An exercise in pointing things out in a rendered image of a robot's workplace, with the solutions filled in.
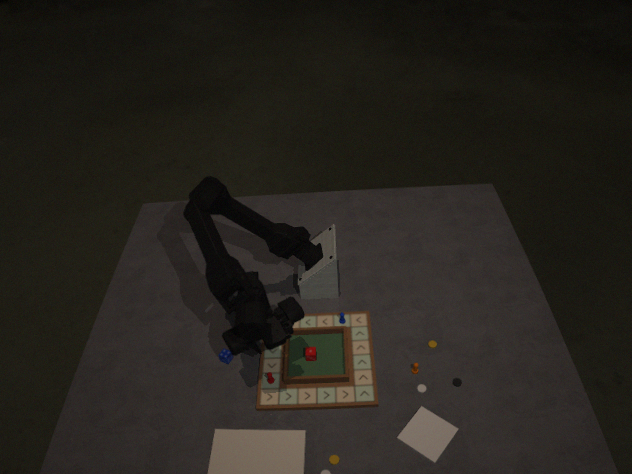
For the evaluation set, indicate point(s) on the blue die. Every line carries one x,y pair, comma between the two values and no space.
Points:
225,356

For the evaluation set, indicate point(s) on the brown wooden board border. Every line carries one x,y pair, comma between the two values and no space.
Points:
322,385

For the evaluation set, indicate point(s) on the red die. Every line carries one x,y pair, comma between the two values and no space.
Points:
310,353

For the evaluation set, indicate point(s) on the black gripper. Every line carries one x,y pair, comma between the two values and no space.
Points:
288,309

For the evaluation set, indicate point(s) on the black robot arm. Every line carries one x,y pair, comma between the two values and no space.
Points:
223,272

